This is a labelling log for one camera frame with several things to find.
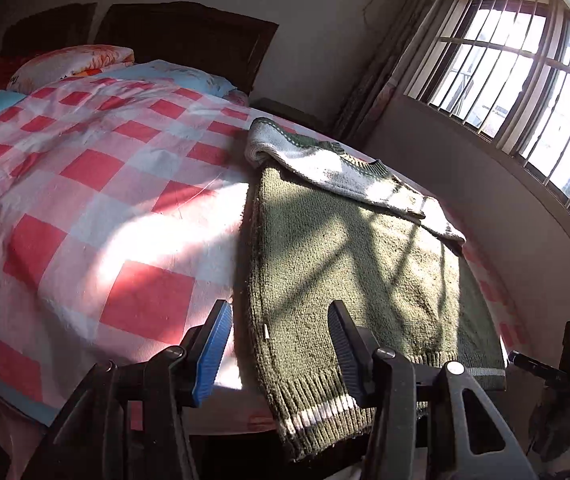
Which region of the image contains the red white checked bed sheet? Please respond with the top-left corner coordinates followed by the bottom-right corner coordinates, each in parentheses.
top-left (0, 77), bottom-right (531, 433)

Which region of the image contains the small wooden headboard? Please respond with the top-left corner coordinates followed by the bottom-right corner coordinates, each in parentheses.
top-left (0, 2), bottom-right (98, 58)

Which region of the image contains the large wooden headboard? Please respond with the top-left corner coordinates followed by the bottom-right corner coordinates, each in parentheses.
top-left (94, 2), bottom-right (280, 96)

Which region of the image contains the light blue floral pillow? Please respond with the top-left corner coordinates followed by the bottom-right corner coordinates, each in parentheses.
top-left (110, 59), bottom-right (236, 98)

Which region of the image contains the floral curtain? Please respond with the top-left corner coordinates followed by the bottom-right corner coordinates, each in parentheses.
top-left (332, 0), bottom-right (461, 136)

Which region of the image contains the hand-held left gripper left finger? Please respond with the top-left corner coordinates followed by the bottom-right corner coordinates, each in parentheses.
top-left (22, 300), bottom-right (233, 480)

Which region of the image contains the orange floral pillow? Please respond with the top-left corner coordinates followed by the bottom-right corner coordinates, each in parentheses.
top-left (7, 46), bottom-right (136, 93)

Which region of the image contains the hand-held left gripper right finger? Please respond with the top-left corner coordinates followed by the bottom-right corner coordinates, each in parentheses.
top-left (327, 300), bottom-right (538, 480)

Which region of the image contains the barred window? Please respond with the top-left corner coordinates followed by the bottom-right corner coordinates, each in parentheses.
top-left (405, 0), bottom-right (570, 246)

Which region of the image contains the green knitted sweater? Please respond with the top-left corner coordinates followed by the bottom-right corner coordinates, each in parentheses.
top-left (239, 117), bottom-right (507, 462)

